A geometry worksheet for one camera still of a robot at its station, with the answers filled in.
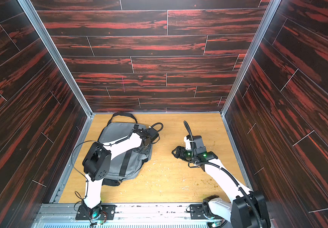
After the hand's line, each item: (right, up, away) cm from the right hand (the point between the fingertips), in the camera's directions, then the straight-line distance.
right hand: (178, 152), depth 84 cm
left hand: (-22, -1, +9) cm, 24 cm away
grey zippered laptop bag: (-32, -8, 0) cm, 33 cm away
